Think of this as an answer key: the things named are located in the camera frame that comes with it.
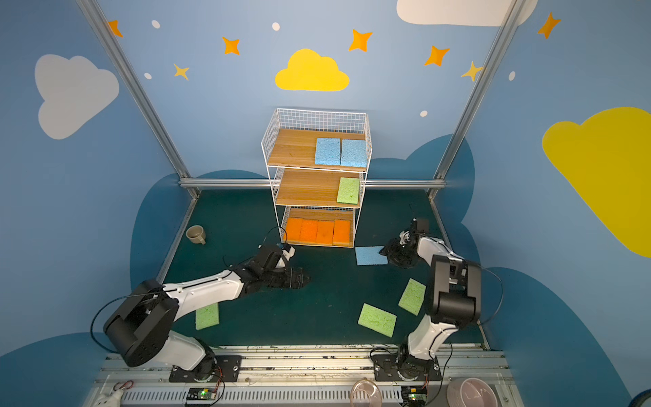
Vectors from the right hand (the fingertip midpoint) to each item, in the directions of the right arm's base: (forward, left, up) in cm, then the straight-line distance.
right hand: (388, 252), depth 95 cm
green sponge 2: (-25, +5, -3) cm, 25 cm away
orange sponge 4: (+10, +18, -2) cm, 21 cm away
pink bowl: (-43, -20, -5) cm, 47 cm away
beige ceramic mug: (+5, +78, -1) cm, 78 cm away
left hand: (-13, +31, +2) cm, 34 cm away
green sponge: (+11, +17, +22) cm, 29 cm away
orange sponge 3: (+10, +25, -2) cm, 27 cm away
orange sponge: (+8, +38, 0) cm, 39 cm away
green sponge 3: (-16, -8, -4) cm, 18 cm away
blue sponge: (+1, +6, -4) cm, 8 cm away
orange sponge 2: (+10, +32, -2) cm, 33 cm away
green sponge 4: (-27, +62, -2) cm, 67 cm away
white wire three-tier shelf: (+15, +32, +17) cm, 39 cm away
